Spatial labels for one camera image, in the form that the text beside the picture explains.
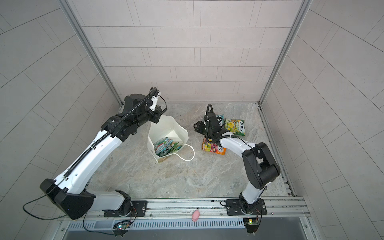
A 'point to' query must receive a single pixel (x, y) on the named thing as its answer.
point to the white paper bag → (168, 127)
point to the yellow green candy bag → (235, 126)
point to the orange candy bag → (212, 147)
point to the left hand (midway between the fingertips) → (162, 104)
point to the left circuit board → (121, 228)
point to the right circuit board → (252, 224)
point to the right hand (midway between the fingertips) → (194, 126)
